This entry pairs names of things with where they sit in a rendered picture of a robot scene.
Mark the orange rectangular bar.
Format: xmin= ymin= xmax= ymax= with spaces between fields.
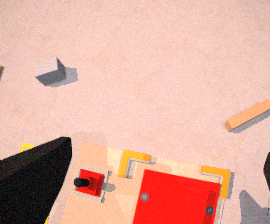
xmin=224 ymin=99 xmax=270 ymax=132

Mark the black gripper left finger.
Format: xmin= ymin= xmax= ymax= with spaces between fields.
xmin=0 ymin=137 xmax=72 ymax=224

